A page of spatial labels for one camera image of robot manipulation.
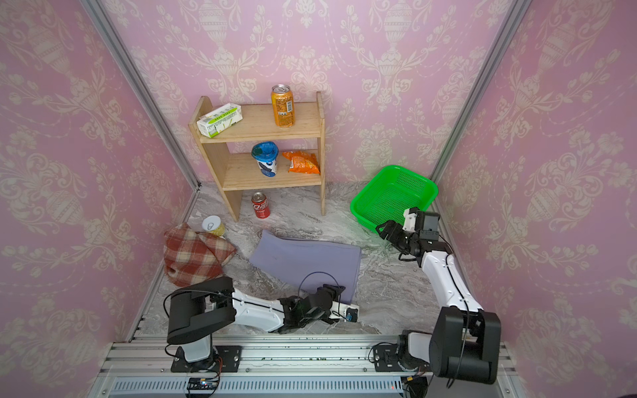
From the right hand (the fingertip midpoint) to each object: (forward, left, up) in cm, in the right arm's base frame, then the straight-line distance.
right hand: (385, 231), depth 86 cm
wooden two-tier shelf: (+36, +49, +12) cm, 62 cm away
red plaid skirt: (-1, +71, -10) cm, 72 cm away
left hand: (-17, +16, -12) cm, 26 cm away
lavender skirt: (-3, +28, -15) cm, 32 cm away
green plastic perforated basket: (+30, -10, -13) cm, 34 cm away
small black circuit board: (-39, +60, -17) cm, 73 cm away
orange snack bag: (+24, +28, +12) cm, 39 cm away
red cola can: (+19, +46, -5) cm, 50 cm away
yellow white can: (+13, +65, -9) cm, 67 cm away
